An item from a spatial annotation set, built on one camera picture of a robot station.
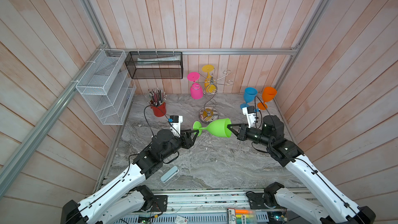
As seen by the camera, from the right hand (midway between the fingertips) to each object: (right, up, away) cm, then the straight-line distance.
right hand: (228, 126), depth 69 cm
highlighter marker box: (+4, -41, 0) cm, 41 cm away
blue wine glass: (+20, +18, +29) cm, 40 cm away
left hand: (-15, -4, +1) cm, 15 cm away
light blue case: (-28, -26, +10) cm, 40 cm away
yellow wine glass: (-7, +22, +14) cm, 27 cm away
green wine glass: (-5, 0, -5) cm, 7 cm away
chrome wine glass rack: (-5, +5, +37) cm, 38 cm away
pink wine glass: (-14, +20, +26) cm, 36 cm away
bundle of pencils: (-40, +16, +31) cm, 53 cm away
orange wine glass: (+34, +18, +31) cm, 50 cm away
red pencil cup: (-41, +7, +39) cm, 57 cm away
